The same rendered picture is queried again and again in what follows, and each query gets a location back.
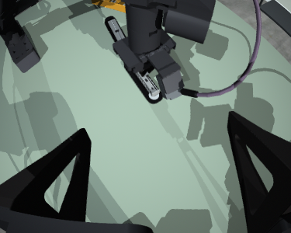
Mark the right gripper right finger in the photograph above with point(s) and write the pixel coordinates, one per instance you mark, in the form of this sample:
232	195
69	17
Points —
275	154

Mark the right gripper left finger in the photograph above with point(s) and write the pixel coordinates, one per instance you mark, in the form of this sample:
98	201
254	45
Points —
24	192

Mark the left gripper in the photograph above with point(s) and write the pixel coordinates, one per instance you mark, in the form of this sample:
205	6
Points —
142	54

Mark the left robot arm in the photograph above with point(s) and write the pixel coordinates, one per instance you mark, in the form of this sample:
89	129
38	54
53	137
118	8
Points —
189	19

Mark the orange tray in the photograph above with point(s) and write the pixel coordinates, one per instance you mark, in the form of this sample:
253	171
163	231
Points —
110	4

